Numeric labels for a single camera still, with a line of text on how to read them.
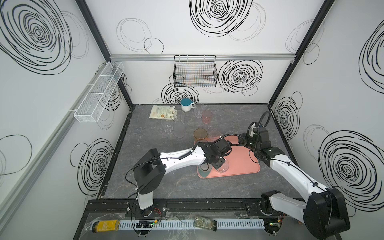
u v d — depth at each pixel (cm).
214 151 62
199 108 113
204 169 68
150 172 45
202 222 67
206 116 112
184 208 75
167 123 105
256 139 64
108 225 66
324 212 40
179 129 105
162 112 114
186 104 112
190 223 71
